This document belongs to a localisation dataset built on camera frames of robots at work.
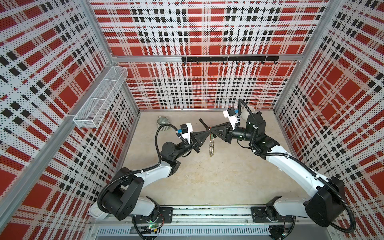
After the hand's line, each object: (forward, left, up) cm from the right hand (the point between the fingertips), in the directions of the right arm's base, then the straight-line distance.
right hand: (213, 130), depth 68 cm
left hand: (0, +1, -1) cm, 1 cm away
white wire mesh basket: (+23, +73, -10) cm, 77 cm away
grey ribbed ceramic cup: (+31, +36, -30) cm, 56 cm away
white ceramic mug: (+39, -32, -25) cm, 56 cm away
